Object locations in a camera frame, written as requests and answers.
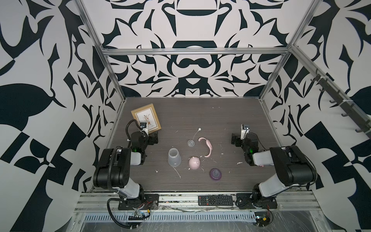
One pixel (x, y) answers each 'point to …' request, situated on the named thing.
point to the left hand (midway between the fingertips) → (147, 129)
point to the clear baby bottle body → (174, 159)
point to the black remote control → (215, 200)
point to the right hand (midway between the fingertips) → (240, 131)
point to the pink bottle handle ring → (209, 144)
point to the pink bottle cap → (194, 163)
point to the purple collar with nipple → (215, 174)
